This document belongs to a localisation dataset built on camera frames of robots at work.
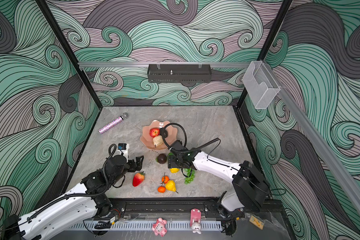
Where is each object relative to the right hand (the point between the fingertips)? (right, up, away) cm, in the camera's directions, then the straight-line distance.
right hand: (172, 163), depth 83 cm
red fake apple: (-13, +17, +13) cm, 25 cm away
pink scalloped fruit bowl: (-18, +12, +15) cm, 27 cm away
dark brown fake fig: (-7, +2, +4) cm, 8 cm away
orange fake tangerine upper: (-4, -8, -2) cm, 9 cm away
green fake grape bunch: (+9, +1, -17) cm, 19 cm away
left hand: (-19, +6, -4) cm, 20 cm away
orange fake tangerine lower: (-6, -12, -5) cm, 15 cm away
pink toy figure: (-6, -23, -17) cm, 30 cm away
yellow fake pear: (-1, -10, -5) cm, 12 cm away
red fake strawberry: (-19, -8, -3) cm, 21 cm away
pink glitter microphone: (-38, +27, +27) cm, 54 cm away
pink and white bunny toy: (+11, -23, -12) cm, 29 cm away
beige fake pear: (-10, +11, +10) cm, 18 cm away
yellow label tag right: (+41, -24, -15) cm, 49 cm away
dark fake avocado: (-7, +16, +15) cm, 23 cm away
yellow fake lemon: (+1, -4, 0) cm, 4 cm away
